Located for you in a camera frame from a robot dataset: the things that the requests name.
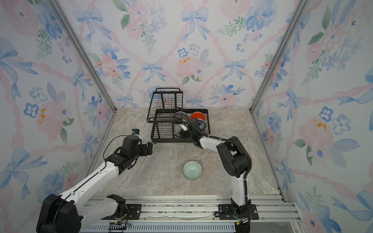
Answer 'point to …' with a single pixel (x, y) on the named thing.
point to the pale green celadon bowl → (192, 170)
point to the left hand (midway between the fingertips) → (146, 143)
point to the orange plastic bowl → (198, 115)
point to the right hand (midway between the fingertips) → (189, 122)
